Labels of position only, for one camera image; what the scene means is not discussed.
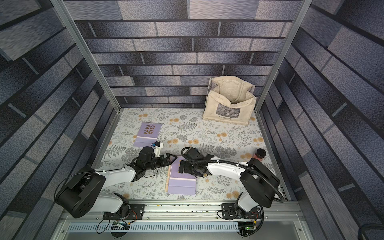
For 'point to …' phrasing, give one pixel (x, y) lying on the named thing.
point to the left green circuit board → (122, 225)
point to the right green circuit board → (246, 226)
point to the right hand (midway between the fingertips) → (184, 169)
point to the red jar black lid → (259, 154)
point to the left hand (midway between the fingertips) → (174, 158)
